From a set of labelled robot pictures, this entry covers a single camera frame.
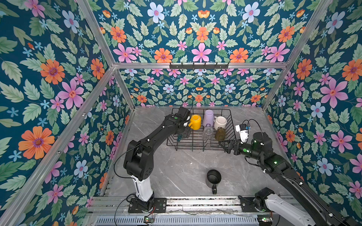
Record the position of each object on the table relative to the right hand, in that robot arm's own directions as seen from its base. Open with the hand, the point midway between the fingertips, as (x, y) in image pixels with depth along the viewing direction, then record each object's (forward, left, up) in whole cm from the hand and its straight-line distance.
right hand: (223, 141), depth 70 cm
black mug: (-10, +3, -24) cm, 27 cm away
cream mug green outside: (+10, +24, -13) cm, 29 cm away
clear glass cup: (+17, +5, -15) cm, 24 cm away
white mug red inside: (+26, -4, -16) cm, 30 cm away
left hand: (+16, +20, -10) cm, 27 cm away
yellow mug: (+24, +13, -14) cm, 31 cm away
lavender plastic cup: (+27, +4, -13) cm, 30 cm away
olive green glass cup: (+15, -3, -17) cm, 23 cm away
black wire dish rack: (+15, +13, -24) cm, 31 cm away
